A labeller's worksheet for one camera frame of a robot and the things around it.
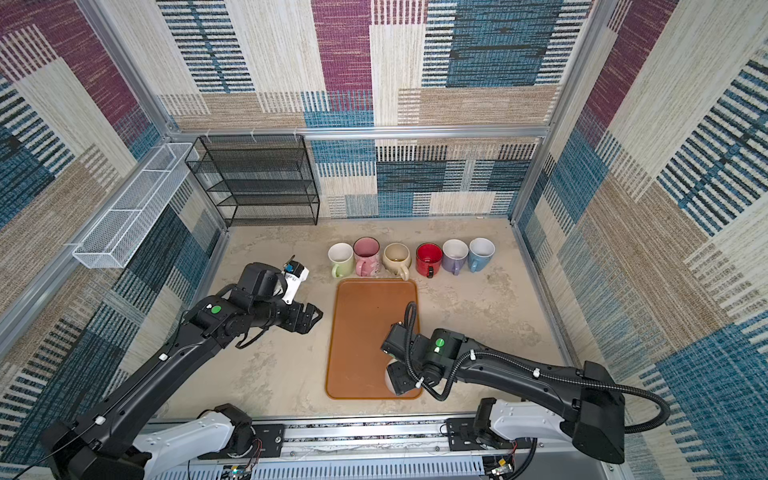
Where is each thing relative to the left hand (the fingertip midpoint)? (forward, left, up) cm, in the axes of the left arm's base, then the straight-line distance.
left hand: (309, 305), depth 75 cm
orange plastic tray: (+9, -12, -21) cm, 26 cm away
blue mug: (+23, -49, -9) cm, 55 cm away
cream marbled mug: (+26, -23, -15) cm, 37 cm away
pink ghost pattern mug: (+23, -13, -9) cm, 28 cm away
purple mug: (+28, -43, -16) cm, 53 cm away
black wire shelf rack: (+53, +27, -2) cm, 59 cm away
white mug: (-15, -19, -8) cm, 25 cm away
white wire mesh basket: (+11, +44, +13) cm, 48 cm away
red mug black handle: (+26, -34, -16) cm, 46 cm away
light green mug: (+24, -4, -12) cm, 27 cm away
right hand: (-15, -25, -11) cm, 31 cm away
